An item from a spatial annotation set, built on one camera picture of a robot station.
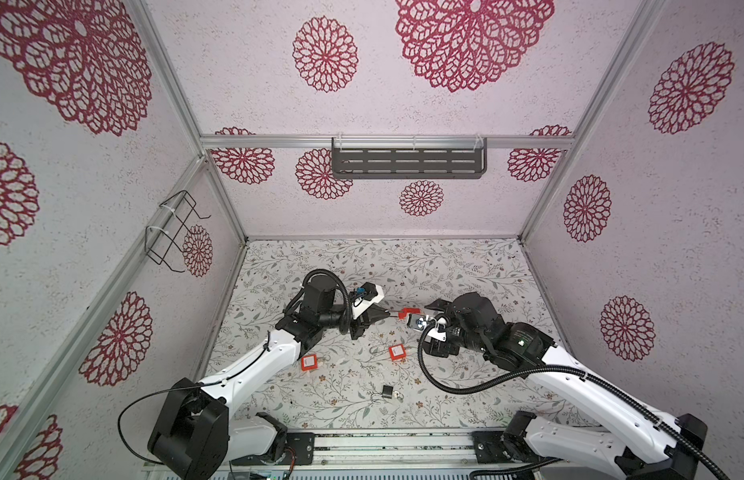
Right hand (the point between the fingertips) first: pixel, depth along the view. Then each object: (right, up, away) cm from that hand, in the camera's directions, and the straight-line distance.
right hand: (426, 313), depth 73 cm
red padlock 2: (-32, -17, +15) cm, 39 cm away
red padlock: (-6, 0, +2) cm, 6 cm away
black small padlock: (-9, -24, +11) cm, 27 cm away
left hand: (-10, -1, +3) cm, 11 cm away
